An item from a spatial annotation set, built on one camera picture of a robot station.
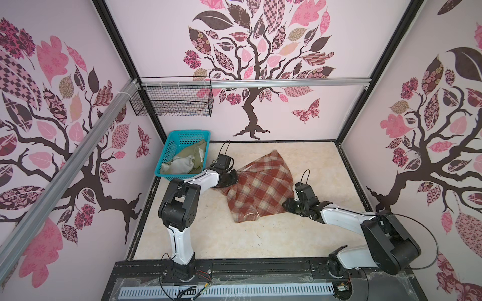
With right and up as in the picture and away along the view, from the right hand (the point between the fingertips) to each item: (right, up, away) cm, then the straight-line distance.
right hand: (284, 203), depth 91 cm
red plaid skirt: (-9, +8, +4) cm, 13 cm away
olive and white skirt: (-50, +21, +12) cm, 56 cm away
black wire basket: (-57, +55, +4) cm, 79 cm away
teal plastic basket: (-62, +33, +25) cm, 74 cm away
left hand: (-24, +10, +7) cm, 27 cm away
